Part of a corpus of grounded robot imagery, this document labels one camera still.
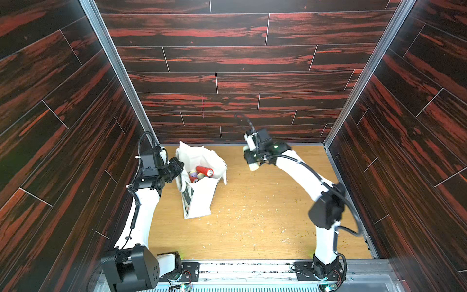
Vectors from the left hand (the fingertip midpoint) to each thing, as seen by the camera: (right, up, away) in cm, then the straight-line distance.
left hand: (185, 162), depth 80 cm
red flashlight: (+8, -5, +13) cm, 16 cm away
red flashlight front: (-1, -8, +20) cm, 22 cm away
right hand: (+31, +4, +8) cm, 32 cm away
